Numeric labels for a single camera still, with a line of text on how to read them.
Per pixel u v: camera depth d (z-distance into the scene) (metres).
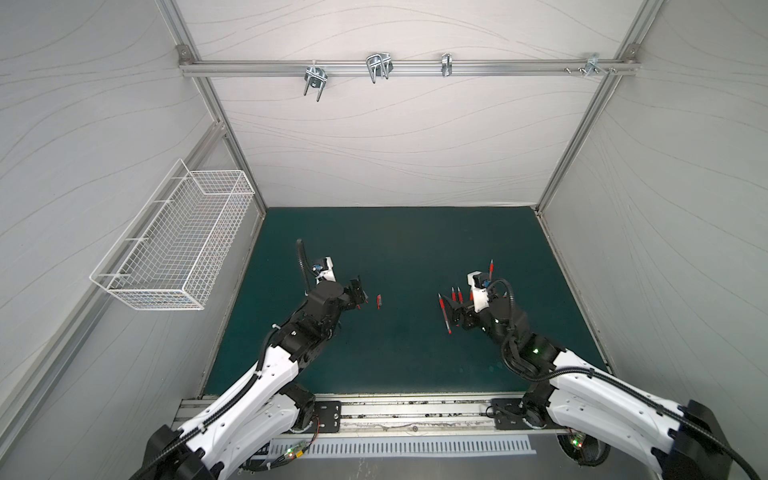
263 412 0.57
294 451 0.68
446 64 0.78
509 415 0.70
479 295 0.68
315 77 0.79
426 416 0.75
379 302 0.93
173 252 0.69
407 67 0.78
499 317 0.59
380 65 0.76
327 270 0.68
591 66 0.77
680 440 0.42
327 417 0.75
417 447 0.70
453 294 0.95
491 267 1.02
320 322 0.57
